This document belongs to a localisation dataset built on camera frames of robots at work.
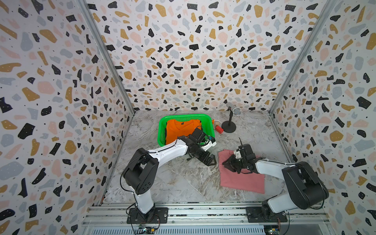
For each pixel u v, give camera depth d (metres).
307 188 0.44
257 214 0.73
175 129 1.04
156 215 0.73
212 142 0.80
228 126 1.12
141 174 0.46
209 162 0.75
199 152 0.75
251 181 0.86
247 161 0.73
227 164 0.90
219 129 1.10
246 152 0.75
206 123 1.07
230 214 0.76
